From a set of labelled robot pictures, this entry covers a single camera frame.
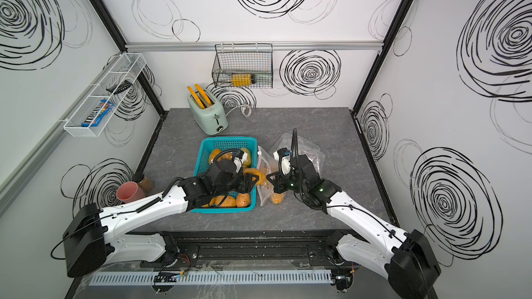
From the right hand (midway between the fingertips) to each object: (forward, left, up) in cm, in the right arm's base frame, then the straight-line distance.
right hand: (268, 177), depth 76 cm
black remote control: (+28, +58, +20) cm, 67 cm away
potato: (+18, +27, -11) cm, 34 cm away
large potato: (-3, -3, -12) cm, 12 cm away
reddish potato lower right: (-6, +10, -8) cm, 14 cm away
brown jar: (+1, +52, -11) cm, 53 cm away
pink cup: (-4, +54, -6) cm, 54 cm away
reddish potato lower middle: (0, +2, -1) cm, 3 cm away
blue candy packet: (+15, +58, +20) cm, 63 cm away
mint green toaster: (+32, +29, -4) cm, 43 cm away
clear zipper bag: (+5, +1, +1) cm, 5 cm away
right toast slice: (+43, +34, +4) cm, 55 cm away
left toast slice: (+38, +36, +5) cm, 52 cm away
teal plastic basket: (+20, +29, -8) cm, 36 cm away
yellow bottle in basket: (+36, +13, +17) cm, 42 cm away
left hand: (+1, +6, -1) cm, 6 cm away
